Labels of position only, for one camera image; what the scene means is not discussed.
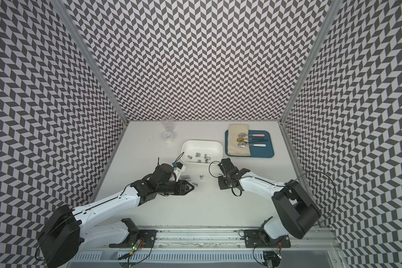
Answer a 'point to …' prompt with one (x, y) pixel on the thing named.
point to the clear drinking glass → (168, 122)
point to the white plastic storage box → (201, 152)
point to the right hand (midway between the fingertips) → (224, 185)
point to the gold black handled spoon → (240, 139)
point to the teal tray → (263, 152)
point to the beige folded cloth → (233, 148)
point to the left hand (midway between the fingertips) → (191, 190)
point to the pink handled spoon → (244, 134)
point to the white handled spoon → (244, 144)
